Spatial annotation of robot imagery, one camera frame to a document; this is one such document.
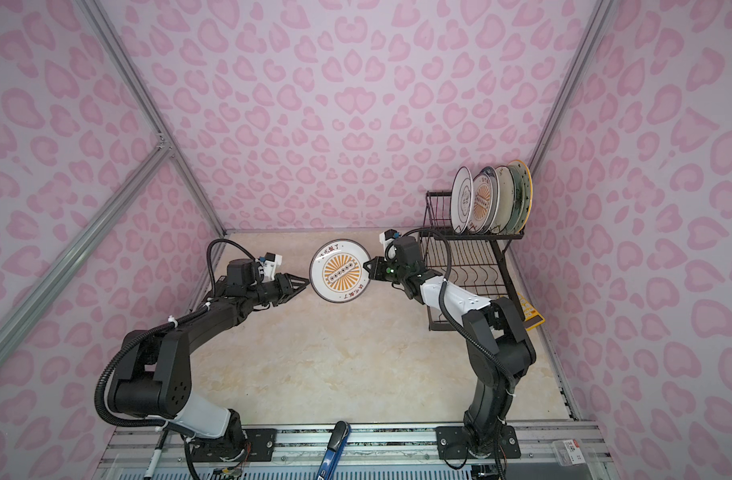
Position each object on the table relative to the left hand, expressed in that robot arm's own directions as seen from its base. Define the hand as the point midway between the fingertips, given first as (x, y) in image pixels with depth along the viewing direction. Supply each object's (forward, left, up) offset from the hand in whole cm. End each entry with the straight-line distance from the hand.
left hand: (308, 279), depth 87 cm
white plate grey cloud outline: (+21, -47, +11) cm, 52 cm away
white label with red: (-42, -65, -13) cm, 78 cm away
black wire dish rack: (+15, -55, -13) cm, 58 cm away
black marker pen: (-41, +34, -14) cm, 55 cm away
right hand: (+4, -17, +2) cm, 18 cm away
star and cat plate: (+12, -59, +20) cm, 64 cm away
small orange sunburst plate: (+12, -50, +9) cm, 52 cm away
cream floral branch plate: (+14, -56, +17) cm, 60 cm away
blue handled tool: (-41, -9, -11) cm, 44 cm away
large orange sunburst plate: (+4, -8, -2) cm, 9 cm away
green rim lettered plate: (+12, -51, +19) cm, 56 cm away
